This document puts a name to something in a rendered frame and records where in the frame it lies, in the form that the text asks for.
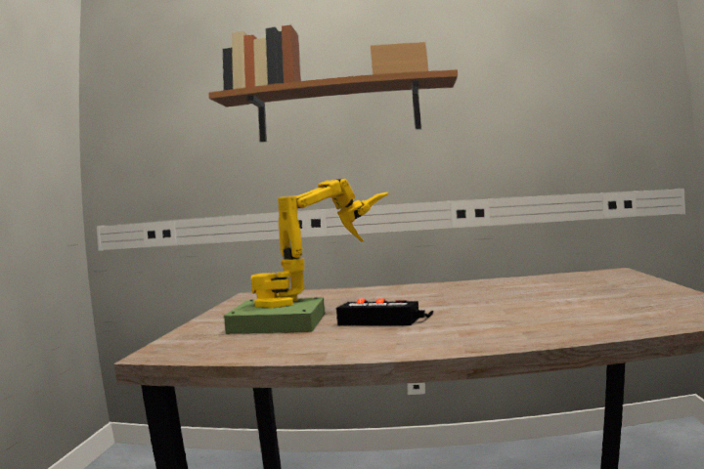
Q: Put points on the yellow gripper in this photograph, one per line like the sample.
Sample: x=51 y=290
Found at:
x=348 y=214

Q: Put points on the black power strip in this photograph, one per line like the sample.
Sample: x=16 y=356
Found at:
x=380 y=312

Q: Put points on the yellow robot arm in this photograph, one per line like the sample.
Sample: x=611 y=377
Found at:
x=276 y=285

